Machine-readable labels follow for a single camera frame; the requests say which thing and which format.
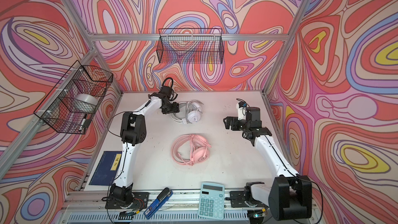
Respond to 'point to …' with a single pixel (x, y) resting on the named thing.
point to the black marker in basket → (83, 122)
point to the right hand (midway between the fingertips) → (232, 122)
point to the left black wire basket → (70, 106)
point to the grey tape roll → (85, 102)
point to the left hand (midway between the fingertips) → (177, 109)
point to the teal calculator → (211, 200)
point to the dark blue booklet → (105, 170)
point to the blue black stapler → (155, 206)
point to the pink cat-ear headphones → (199, 149)
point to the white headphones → (190, 112)
